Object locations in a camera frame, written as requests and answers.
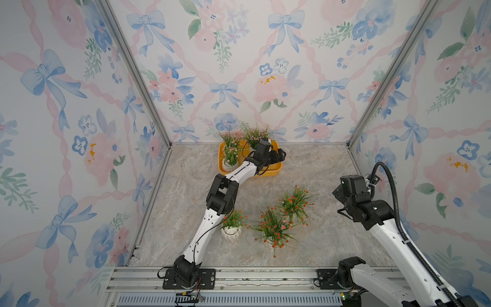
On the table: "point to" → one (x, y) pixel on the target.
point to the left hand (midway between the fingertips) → (283, 154)
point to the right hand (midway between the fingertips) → (346, 181)
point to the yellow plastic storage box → (245, 148)
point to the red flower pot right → (295, 204)
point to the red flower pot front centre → (273, 229)
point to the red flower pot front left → (231, 229)
